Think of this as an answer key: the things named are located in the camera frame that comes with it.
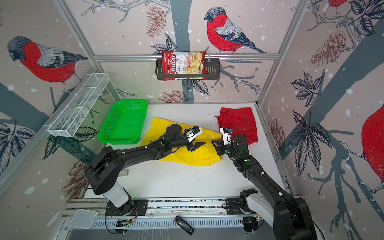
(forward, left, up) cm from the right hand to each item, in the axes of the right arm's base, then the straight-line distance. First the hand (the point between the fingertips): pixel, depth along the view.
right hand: (211, 143), depth 82 cm
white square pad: (-37, +61, -11) cm, 72 cm away
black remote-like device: (-37, +13, -10) cm, 40 cm away
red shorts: (+26, -22, -12) cm, 36 cm away
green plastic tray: (+22, +65, -11) cm, 69 cm away
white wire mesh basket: (0, +71, +19) cm, 74 cm away
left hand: (+1, +5, +5) cm, 7 cm away
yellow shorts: (-2, +4, -10) cm, 11 cm away
